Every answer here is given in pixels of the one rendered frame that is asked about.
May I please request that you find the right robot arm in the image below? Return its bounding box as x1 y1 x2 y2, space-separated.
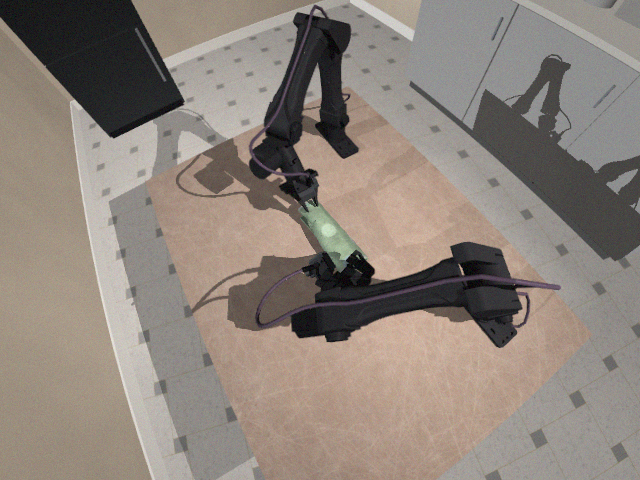
252 12 359 171

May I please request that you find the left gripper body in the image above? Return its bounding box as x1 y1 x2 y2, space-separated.
311 257 375 291

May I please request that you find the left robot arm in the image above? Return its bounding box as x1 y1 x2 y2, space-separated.
291 242 523 348

